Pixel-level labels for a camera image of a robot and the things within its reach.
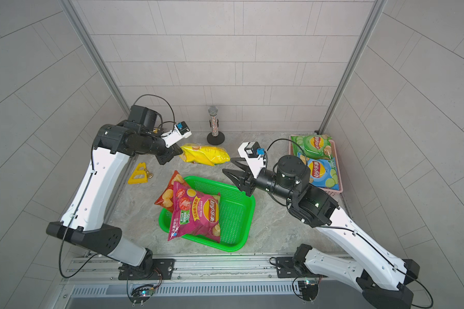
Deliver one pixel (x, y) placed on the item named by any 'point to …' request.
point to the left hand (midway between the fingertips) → (183, 147)
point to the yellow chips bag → (206, 154)
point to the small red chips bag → (165, 199)
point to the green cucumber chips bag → (314, 146)
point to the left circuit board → (141, 293)
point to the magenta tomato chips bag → (195, 212)
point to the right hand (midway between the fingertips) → (228, 168)
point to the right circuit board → (309, 291)
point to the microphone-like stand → (215, 137)
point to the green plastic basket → (236, 214)
